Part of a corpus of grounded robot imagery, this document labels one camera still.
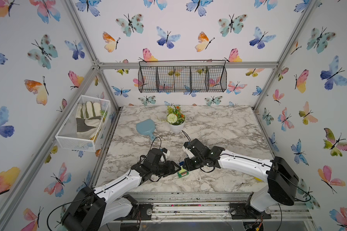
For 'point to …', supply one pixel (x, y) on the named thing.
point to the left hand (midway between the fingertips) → (180, 169)
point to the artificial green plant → (174, 116)
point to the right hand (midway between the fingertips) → (184, 166)
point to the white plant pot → (178, 128)
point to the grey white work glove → (88, 117)
